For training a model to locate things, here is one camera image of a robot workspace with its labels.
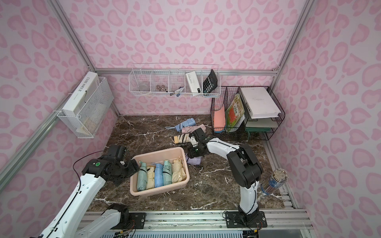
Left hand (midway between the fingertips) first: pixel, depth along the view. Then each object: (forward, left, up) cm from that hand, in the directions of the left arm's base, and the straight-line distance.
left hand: (134, 169), depth 76 cm
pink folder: (+46, -50, -13) cm, 69 cm away
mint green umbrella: (+2, -15, -8) cm, 17 cm away
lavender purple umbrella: (+10, -31, -10) cm, 34 cm away
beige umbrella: (-1, -6, -8) cm, 10 cm away
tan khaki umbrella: (-1, -22, -4) cm, 23 cm away
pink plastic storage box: (+11, -9, -7) cm, 16 cm away
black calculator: (+47, -41, +19) cm, 65 cm away
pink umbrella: (+34, -29, -9) cm, 45 cm away
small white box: (+48, -30, +20) cm, 60 cm away
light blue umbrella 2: (+37, -19, -12) cm, 44 cm away
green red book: (+41, -58, -1) cm, 71 cm away
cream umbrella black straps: (+25, -24, -7) cm, 35 cm away
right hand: (+15, -28, -11) cm, 34 cm away
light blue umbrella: (0, -10, -8) cm, 13 cm away
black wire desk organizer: (+31, -66, +10) cm, 74 cm away
